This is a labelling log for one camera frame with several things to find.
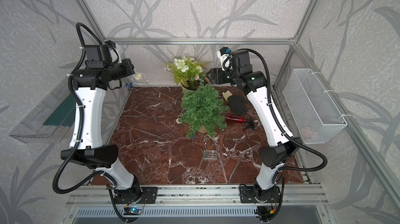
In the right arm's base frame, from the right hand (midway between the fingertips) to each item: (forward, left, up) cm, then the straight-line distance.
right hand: (212, 72), depth 71 cm
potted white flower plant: (+15, +14, -13) cm, 24 cm away
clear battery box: (-24, +1, -40) cm, 46 cm away
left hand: (+2, +36, +4) cm, 36 cm away
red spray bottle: (-3, -15, -35) cm, 38 cm away
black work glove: (+11, -19, -39) cm, 45 cm away
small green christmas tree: (-10, +5, -14) cm, 18 cm away
